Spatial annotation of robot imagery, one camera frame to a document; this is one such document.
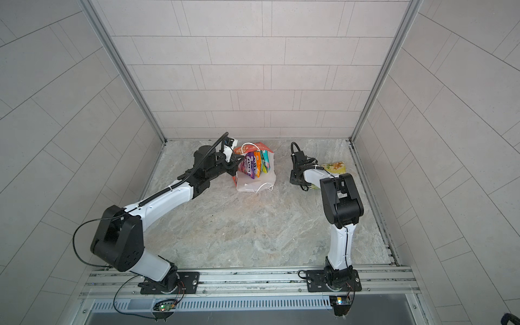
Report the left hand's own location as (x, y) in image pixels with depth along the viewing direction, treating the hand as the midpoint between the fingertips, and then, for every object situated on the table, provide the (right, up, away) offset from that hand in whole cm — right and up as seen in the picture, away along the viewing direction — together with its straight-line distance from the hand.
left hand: (247, 155), depth 83 cm
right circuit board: (+34, -51, -15) cm, 63 cm away
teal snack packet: (+7, -1, +11) cm, 13 cm away
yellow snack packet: (+43, -6, +17) cm, 47 cm away
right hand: (+24, -11, +20) cm, 33 cm away
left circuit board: (-24, -48, -19) cm, 57 cm away
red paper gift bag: (+7, -12, +8) cm, 16 cm away
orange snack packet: (+4, -4, +11) cm, 12 cm away
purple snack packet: (-1, -5, +11) cm, 12 cm away
